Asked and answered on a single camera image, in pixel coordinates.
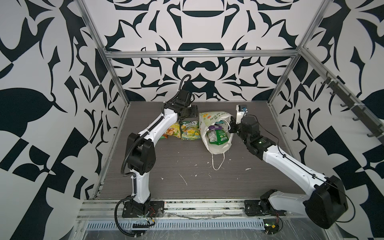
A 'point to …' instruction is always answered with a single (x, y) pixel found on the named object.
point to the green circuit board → (271, 226)
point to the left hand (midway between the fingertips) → (195, 108)
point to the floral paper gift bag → (216, 130)
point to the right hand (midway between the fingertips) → (233, 115)
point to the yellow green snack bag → (190, 130)
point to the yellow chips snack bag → (174, 130)
